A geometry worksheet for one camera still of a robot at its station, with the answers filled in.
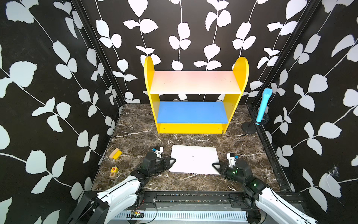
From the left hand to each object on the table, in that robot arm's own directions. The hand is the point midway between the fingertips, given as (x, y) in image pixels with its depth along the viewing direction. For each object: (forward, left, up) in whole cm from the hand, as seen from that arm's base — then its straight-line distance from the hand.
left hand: (176, 159), depth 82 cm
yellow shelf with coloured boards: (+26, -13, +7) cm, 30 cm away
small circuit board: (-25, +21, -8) cm, 34 cm away
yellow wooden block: (+8, +40, -6) cm, 42 cm away
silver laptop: (+1, -11, -3) cm, 12 cm away
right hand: (-4, -21, -1) cm, 21 cm away
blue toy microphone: (+26, -53, +28) cm, 66 cm away
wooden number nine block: (-3, +38, -5) cm, 38 cm away
